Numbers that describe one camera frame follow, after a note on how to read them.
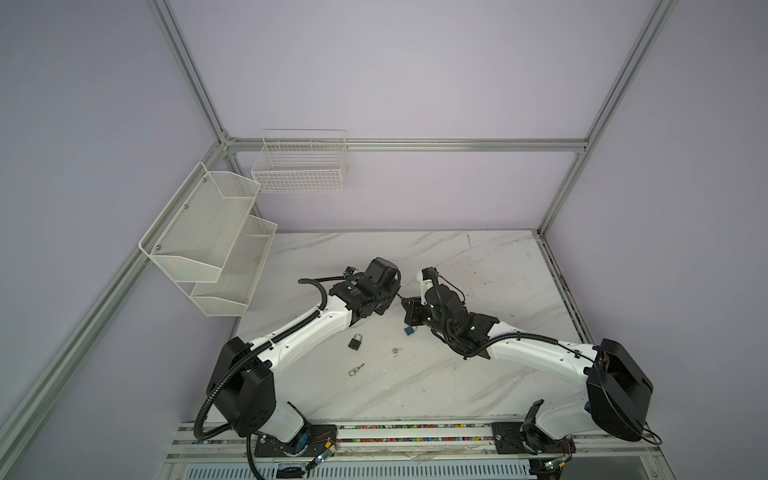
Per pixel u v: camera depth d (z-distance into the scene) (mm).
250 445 722
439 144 931
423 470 702
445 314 593
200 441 747
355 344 904
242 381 415
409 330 928
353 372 847
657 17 688
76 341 493
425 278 715
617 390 424
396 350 882
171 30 698
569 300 1060
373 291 616
